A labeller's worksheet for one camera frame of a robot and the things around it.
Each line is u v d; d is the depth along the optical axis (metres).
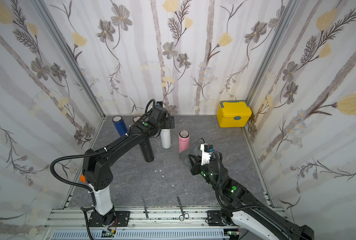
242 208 0.49
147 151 0.87
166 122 0.78
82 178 0.52
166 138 0.93
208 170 0.53
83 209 0.66
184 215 0.75
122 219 0.73
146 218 0.75
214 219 0.73
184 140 0.82
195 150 0.68
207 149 0.60
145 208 0.78
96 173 0.48
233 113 1.05
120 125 0.92
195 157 0.67
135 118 0.90
